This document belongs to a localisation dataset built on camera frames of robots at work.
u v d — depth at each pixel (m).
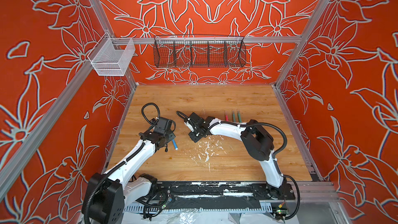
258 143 0.52
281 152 0.51
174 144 0.88
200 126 0.71
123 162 0.46
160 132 0.64
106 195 0.39
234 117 1.00
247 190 0.74
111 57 0.93
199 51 0.98
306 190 0.74
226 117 1.00
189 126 0.76
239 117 1.00
